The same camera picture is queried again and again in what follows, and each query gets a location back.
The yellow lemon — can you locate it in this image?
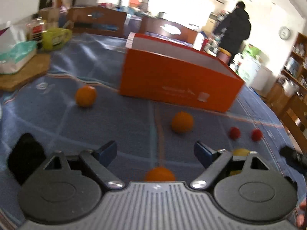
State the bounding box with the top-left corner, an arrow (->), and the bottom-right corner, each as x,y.
230,148 -> 250,176

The red cherry tomato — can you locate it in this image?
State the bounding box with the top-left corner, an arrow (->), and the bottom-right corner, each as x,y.
251,128 -> 263,142
229,127 -> 241,141

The orange fruit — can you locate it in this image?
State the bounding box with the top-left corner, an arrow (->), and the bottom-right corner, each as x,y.
171,111 -> 194,134
144,167 -> 176,182
75,86 -> 97,108

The operator hand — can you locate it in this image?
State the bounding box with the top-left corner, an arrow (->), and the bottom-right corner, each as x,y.
296,199 -> 307,230

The wooden chair right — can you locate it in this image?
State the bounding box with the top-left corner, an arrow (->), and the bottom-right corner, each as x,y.
279,95 -> 306,153

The blue patterned tablecloth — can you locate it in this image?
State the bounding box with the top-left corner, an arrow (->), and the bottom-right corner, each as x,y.
1,34 -> 306,229

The wooden bookshelf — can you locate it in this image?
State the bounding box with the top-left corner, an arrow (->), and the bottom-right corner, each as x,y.
266,33 -> 306,114

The orange cardboard shoe box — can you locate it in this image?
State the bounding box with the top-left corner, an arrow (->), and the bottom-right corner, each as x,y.
119,33 -> 244,113

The wooden cutting board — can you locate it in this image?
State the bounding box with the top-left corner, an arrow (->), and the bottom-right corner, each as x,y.
0,53 -> 51,92

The green panda mug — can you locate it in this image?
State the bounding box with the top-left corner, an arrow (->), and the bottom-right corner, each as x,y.
42,28 -> 72,51

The wooden chair left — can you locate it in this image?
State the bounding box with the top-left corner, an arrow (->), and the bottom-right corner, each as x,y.
67,6 -> 127,38

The person in black jacket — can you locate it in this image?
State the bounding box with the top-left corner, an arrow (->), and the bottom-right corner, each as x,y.
212,1 -> 251,66

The teal tissue pack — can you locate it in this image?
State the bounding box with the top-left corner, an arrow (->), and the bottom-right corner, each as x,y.
1,26 -> 37,74

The dark glass bottle black cap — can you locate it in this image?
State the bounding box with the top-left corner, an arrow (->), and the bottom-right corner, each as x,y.
26,17 -> 46,49

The round wall clock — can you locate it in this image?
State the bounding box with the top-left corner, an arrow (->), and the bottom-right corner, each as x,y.
279,26 -> 291,40

